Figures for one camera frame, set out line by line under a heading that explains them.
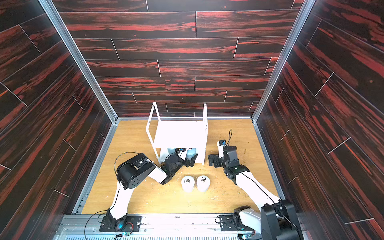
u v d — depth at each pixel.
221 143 0.76
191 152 0.89
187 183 0.80
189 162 0.87
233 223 0.73
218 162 0.77
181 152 0.80
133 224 0.71
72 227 0.74
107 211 0.66
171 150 0.91
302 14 0.68
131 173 0.55
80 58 0.84
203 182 0.80
